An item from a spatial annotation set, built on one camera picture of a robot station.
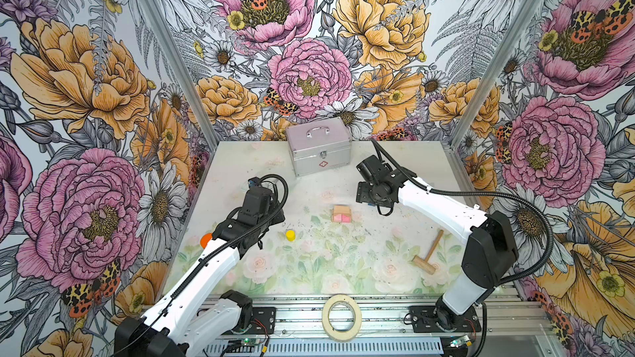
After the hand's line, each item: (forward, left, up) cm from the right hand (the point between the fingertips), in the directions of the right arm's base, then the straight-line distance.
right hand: (371, 203), depth 86 cm
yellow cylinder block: (-6, +29, -10) cm, 31 cm away
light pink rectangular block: (+1, +11, -10) cm, 15 cm away
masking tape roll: (-34, +16, -10) cm, 39 cm away
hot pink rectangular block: (0, +8, -11) cm, 13 cm away
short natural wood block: (+4, +10, -9) cm, 14 cm away
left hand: (-4, +32, +2) cm, 32 cm away
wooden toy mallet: (-17, -17, -11) cm, 26 cm away
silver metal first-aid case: (+27, +18, +1) cm, 32 cm away
